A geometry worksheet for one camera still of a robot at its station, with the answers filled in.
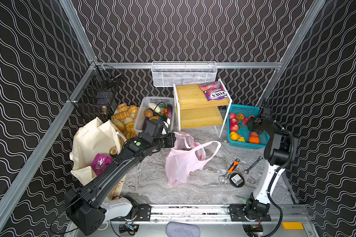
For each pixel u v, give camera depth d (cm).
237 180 84
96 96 92
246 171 88
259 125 80
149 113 107
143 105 113
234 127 103
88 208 37
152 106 114
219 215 75
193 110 80
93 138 77
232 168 90
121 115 113
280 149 58
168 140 65
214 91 80
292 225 70
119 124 106
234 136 98
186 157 69
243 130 107
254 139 96
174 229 68
